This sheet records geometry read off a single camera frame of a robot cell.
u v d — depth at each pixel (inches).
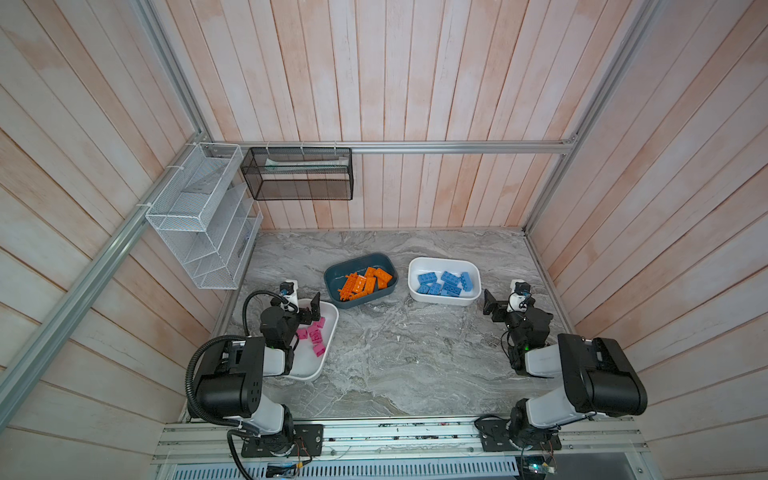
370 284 40.5
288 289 30.2
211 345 18.4
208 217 27.0
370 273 41.4
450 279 40.9
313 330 35.6
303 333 35.7
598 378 17.8
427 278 40.8
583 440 29.3
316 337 35.5
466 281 39.9
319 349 33.7
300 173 41.2
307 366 33.0
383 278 40.9
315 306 32.9
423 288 40.1
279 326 27.6
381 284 40.6
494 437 28.8
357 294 38.8
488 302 32.9
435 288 39.5
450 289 39.5
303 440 28.7
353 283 39.7
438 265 42.2
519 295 30.3
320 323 35.6
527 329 28.1
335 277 40.5
